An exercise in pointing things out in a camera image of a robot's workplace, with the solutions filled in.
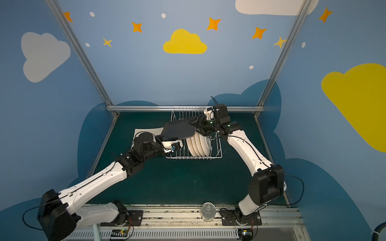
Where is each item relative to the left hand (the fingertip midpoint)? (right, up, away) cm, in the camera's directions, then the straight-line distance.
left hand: (173, 133), depth 74 cm
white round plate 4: (+18, -7, +15) cm, 24 cm away
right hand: (+9, +5, +3) cm, 10 cm away
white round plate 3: (+14, -7, +12) cm, 20 cm away
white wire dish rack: (0, +15, +41) cm, 43 cm away
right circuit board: (+36, -51, -1) cm, 62 cm away
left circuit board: (-27, -50, -1) cm, 57 cm away
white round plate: (+8, -9, +12) cm, 17 cm away
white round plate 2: (+11, -10, +12) cm, 19 cm away
